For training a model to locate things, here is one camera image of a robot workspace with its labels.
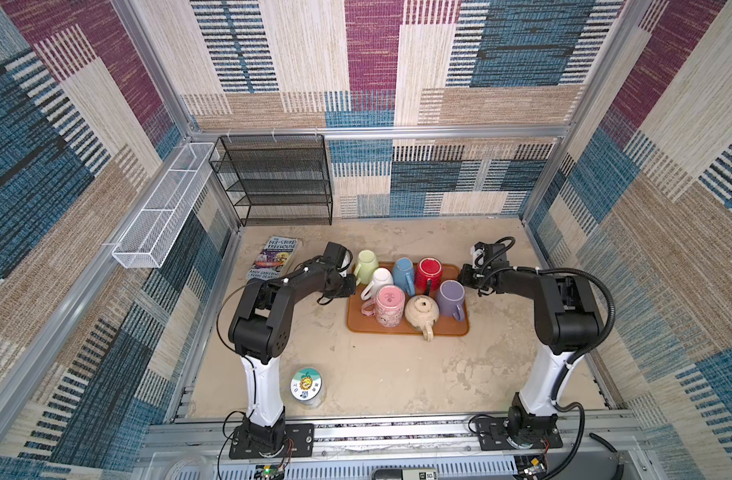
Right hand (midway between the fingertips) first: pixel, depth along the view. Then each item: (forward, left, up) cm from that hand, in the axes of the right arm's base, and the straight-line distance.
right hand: (459, 278), depth 103 cm
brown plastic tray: (-17, +8, 0) cm, 19 cm away
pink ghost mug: (-16, +26, +11) cm, 32 cm away
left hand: (-3, +35, +2) cm, 36 cm away
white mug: (-5, +27, +10) cm, 29 cm away
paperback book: (+9, +64, +2) cm, 64 cm away
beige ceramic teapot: (-17, +16, +8) cm, 25 cm away
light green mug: (-1, +32, +8) cm, 33 cm away
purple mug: (-11, +6, +8) cm, 15 cm away
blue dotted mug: (-4, +20, +8) cm, 21 cm away
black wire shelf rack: (+33, +63, +18) cm, 73 cm away
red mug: (-2, +12, +9) cm, 15 cm away
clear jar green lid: (-35, +46, +8) cm, 59 cm away
